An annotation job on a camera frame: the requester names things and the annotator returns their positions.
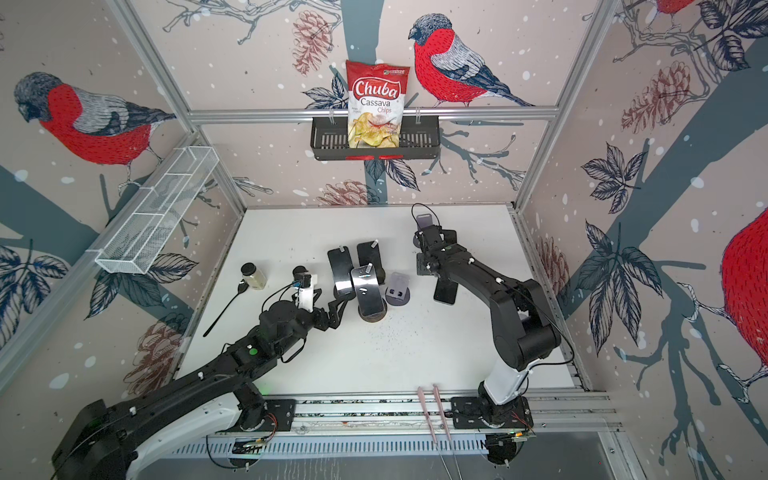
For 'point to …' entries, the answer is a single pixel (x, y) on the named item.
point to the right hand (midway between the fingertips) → (432, 267)
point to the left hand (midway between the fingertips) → (334, 296)
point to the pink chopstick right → (436, 388)
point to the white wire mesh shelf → (139, 241)
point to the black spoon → (243, 285)
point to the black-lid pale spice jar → (253, 276)
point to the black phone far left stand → (342, 265)
